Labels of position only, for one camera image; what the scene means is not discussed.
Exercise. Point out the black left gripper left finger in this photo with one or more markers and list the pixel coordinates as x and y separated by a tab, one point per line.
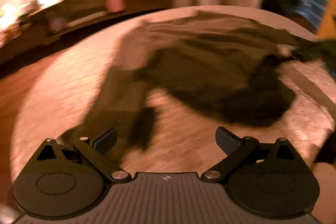
95	151

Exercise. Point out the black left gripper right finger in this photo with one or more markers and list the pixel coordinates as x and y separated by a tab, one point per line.
241	153

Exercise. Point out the brown two-tone long-sleeve shirt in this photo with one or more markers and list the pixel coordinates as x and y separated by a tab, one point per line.
223	66

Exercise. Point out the lace crochet tablecloth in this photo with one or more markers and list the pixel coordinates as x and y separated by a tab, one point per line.
183	140

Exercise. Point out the long wooden tv console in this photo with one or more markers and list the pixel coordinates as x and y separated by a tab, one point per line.
32	30

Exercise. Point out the pink small case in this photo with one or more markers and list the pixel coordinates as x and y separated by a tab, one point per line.
115	6

